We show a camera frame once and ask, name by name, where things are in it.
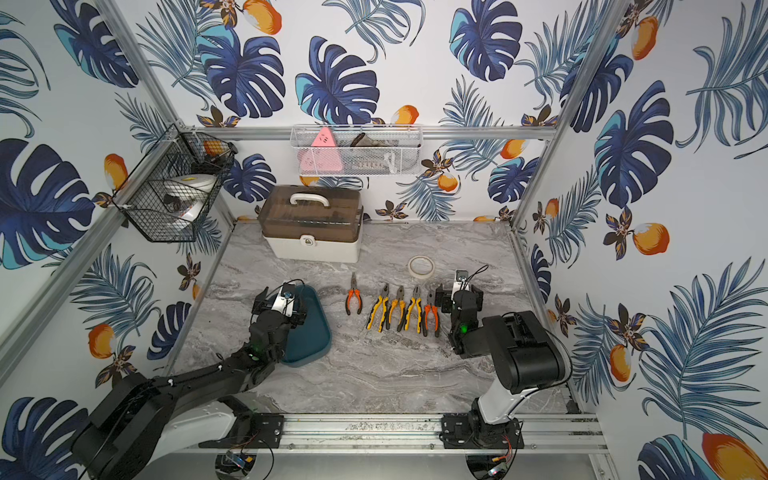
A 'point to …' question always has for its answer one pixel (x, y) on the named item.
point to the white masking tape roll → (421, 267)
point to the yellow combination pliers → (383, 299)
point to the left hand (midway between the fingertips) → (280, 289)
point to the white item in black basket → (184, 194)
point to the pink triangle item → (323, 156)
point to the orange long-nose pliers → (358, 295)
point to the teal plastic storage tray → (309, 342)
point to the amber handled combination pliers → (402, 305)
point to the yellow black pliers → (416, 300)
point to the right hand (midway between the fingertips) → (459, 285)
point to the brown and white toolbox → (311, 223)
